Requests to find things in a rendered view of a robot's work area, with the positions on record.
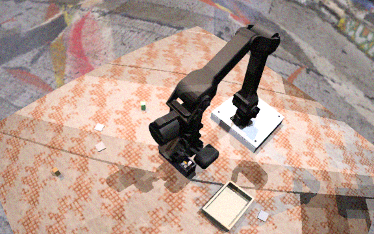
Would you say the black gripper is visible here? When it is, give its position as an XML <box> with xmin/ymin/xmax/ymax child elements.
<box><xmin>179</xmin><ymin>123</ymin><xmax>219</xmax><ymax>169</ymax></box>

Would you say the beige rectangular tray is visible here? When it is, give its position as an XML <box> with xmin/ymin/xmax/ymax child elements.
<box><xmin>201</xmin><ymin>180</ymin><xmax>254</xmax><ymax>232</ymax></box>

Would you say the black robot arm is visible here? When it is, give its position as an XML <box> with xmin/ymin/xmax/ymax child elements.
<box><xmin>149</xmin><ymin>23</ymin><xmax>281</xmax><ymax>164</ymax></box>

